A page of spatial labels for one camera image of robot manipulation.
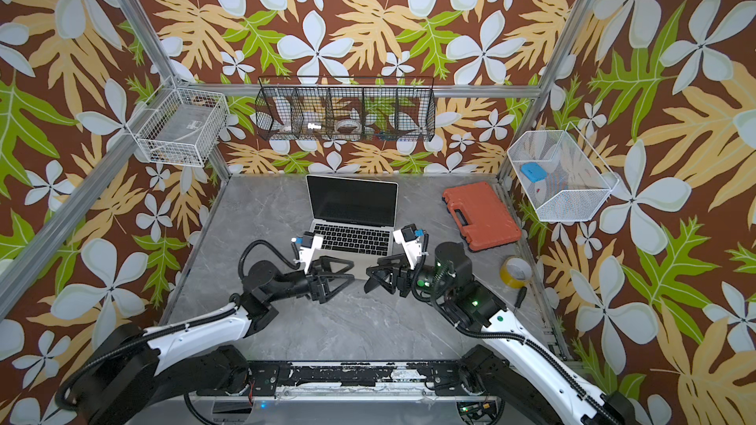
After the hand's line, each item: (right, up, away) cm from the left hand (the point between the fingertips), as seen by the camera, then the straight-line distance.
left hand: (345, 267), depth 69 cm
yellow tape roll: (+53, -7, +25) cm, 59 cm away
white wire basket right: (+61, +23, +15) cm, 66 cm away
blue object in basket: (+54, +25, +17) cm, 62 cm away
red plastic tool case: (+47, +9, +33) cm, 58 cm away
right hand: (+6, 0, 0) cm, 6 cm away
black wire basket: (-3, +47, +28) cm, 55 cm away
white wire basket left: (-51, +38, +18) cm, 66 cm away
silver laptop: (0, +10, +38) cm, 40 cm away
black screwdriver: (+51, -13, +19) cm, 55 cm away
